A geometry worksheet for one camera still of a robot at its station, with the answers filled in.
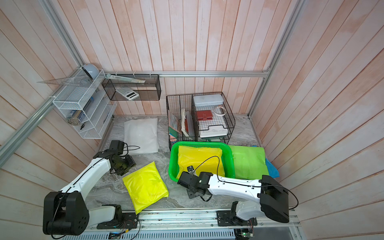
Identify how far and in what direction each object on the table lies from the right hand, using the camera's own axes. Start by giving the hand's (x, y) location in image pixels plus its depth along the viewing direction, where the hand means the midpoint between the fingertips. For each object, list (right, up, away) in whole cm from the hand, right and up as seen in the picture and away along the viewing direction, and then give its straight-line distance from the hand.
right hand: (193, 189), depth 80 cm
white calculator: (-43, +57, +18) cm, 74 cm away
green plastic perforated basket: (+22, +19, +10) cm, 30 cm away
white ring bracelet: (+18, +42, +13) cm, 47 cm away
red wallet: (+7, +42, +10) cm, 44 cm away
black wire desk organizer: (-6, +36, +18) cm, 41 cm away
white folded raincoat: (-36, +28, +24) cm, 52 cm away
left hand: (-35, +10, +6) cm, 37 cm away
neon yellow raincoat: (-27, +1, +2) cm, 27 cm away
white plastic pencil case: (+11, +52, +18) cm, 57 cm away
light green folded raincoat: (+34, +13, +8) cm, 38 cm away
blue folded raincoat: (+48, +7, +8) cm, 49 cm away
